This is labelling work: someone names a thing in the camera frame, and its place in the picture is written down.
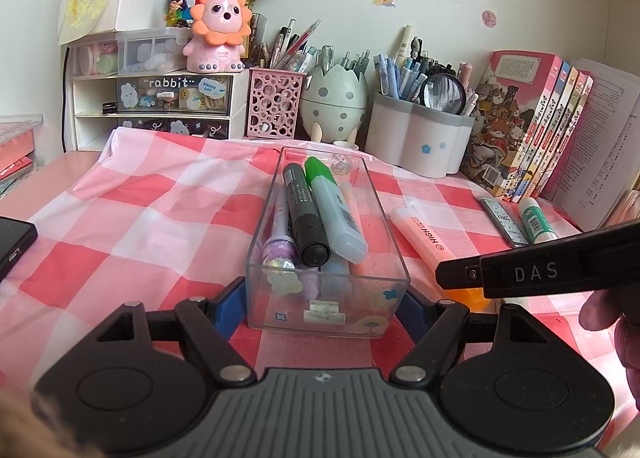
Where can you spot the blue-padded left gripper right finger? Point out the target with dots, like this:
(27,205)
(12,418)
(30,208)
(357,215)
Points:
(436,329)

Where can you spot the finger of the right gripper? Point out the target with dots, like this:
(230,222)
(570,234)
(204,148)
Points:
(459,274)

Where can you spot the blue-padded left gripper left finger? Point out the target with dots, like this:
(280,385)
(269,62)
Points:
(207,326)

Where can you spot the orange highlighter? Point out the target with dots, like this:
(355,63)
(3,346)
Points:
(432,251)

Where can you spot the pencil lead refill case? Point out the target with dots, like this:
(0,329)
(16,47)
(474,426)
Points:
(506,226)

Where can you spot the purple ball-top pen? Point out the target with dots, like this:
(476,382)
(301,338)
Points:
(280,251)

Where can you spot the purple gel pen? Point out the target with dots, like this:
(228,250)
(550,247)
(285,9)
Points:
(309,276)

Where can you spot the green highlighter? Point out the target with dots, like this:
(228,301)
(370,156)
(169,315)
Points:
(344,235)

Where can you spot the clear acrylic organizer box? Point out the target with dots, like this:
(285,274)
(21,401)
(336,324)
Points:
(279,300)

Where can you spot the black marker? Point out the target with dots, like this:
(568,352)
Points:
(309,234)

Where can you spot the peach highlighter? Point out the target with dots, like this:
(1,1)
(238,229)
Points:
(364,268)

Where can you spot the right hand pink glove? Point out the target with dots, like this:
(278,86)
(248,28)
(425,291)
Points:
(607,308)

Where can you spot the open white book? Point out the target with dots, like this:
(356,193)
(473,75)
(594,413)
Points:
(601,160)

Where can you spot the pink checkered tablecloth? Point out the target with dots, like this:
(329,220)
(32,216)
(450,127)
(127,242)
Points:
(162,217)

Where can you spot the grey white flower pen holder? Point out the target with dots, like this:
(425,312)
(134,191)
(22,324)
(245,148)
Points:
(421,140)

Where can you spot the pink comic book set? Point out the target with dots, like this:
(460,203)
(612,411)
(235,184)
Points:
(528,106)

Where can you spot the magnifying glass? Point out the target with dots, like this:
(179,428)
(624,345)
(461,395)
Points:
(443,92)

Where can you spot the black phone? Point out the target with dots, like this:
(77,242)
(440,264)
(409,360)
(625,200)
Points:
(16,237)

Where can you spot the green egg pen holder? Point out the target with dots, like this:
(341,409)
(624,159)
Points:
(333,104)

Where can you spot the white drawer shelf unit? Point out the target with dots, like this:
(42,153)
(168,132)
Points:
(204,105)

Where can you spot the pink perforated pen holder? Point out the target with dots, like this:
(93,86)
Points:
(273,103)

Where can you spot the pink book stack left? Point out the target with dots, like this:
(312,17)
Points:
(17,149)

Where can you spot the clear plastic drawer box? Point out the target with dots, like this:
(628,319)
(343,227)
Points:
(152,51)

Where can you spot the pink lion toy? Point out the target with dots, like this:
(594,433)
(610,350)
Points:
(219,29)

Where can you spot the white storage box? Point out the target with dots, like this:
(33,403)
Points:
(80,18)

